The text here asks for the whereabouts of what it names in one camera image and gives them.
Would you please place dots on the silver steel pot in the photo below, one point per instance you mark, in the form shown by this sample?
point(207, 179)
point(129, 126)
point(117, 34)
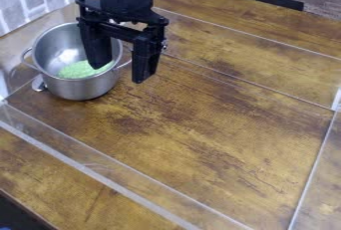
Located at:
point(58, 57)

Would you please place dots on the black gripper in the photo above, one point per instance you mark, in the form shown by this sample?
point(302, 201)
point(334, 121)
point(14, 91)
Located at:
point(100, 19)

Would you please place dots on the clear acrylic barrier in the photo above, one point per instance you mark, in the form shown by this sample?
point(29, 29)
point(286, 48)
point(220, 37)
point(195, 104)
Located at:
point(212, 142)

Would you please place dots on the green bumpy object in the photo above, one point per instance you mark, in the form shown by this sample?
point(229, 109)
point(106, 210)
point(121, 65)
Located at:
point(81, 70)

